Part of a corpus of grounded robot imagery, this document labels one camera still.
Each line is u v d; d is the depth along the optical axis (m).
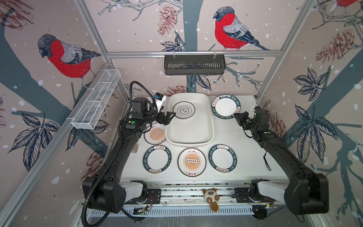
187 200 0.73
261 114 0.64
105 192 0.38
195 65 1.05
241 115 0.73
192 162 0.86
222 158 0.86
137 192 0.63
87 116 0.71
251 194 0.68
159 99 0.65
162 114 0.66
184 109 1.11
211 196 0.71
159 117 0.67
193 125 1.06
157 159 0.86
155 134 0.98
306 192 0.40
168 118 0.67
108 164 0.41
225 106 0.89
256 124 0.63
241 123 0.74
